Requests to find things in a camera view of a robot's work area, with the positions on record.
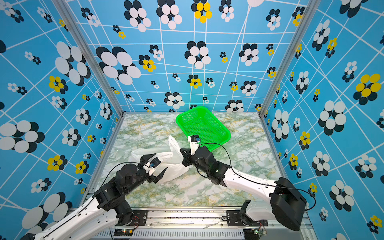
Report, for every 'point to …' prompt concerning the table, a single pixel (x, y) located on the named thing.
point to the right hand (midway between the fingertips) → (181, 150)
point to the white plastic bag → (172, 160)
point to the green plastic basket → (211, 132)
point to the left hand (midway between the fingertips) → (160, 159)
